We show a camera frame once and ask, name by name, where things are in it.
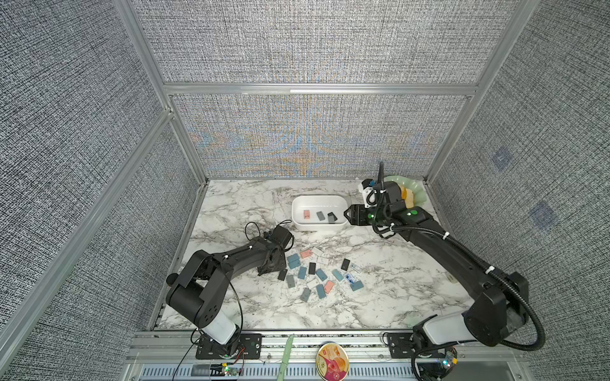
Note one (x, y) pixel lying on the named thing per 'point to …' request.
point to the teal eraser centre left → (302, 272)
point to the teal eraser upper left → (294, 260)
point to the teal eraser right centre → (337, 275)
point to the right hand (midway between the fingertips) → (351, 206)
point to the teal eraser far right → (357, 285)
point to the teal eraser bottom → (321, 291)
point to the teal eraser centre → (321, 274)
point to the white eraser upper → (317, 251)
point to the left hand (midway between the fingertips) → (280, 266)
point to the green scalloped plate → (419, 195)
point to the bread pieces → (408, 195)
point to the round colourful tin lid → (332, 362)
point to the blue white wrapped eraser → (349, 278)
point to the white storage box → (337, 204)
